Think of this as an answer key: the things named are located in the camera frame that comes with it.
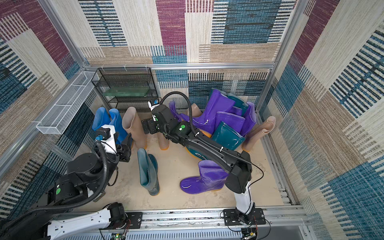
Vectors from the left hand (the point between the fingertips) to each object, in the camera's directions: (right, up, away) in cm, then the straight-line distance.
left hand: (125, 135), depth 57 cm
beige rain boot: (-9, +4, +30) cm, 32 cm away
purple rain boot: (+55, +7, +23) cm, 60 cm away
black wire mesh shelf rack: (-19, +35, +44) cm, 60 cm away
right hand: (+6, +6, +18) cm, 20 cm away
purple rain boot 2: (+49, +6, +28) cm, 57 cm away
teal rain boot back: (+52, +17, +34) cm, 65 cm away
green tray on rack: (-16, +24, +37) cm, 47 cm away
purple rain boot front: (+34, -20, +12) cm, 41 cm away
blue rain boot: (-16, +6, +23) cm, 29 cm away
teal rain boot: (+43, -1, +26) cm, 50 cm away
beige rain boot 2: (+8, -7, +34) cm, 36 cm away
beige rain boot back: (+27, +12, +40) cm, 49 cm away
